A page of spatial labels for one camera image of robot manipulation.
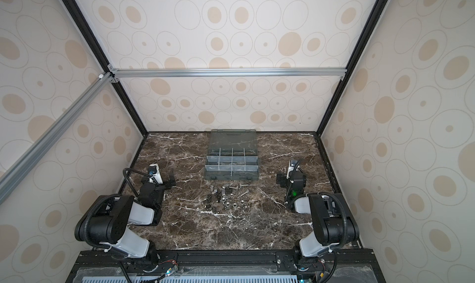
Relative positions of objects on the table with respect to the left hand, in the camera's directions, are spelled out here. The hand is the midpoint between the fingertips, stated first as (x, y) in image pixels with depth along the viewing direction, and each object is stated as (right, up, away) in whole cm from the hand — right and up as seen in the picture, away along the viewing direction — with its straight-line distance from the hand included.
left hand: (166, 167), depth 89 cm
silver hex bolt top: (+36, -9, +5) cm, 38 cm away
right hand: (+66, -3, +5) cm, 66 cm away
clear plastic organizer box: (+31, +5, +15) cm, 35 cm away
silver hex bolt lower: (+39, -13, +3) cm, 41 cm away
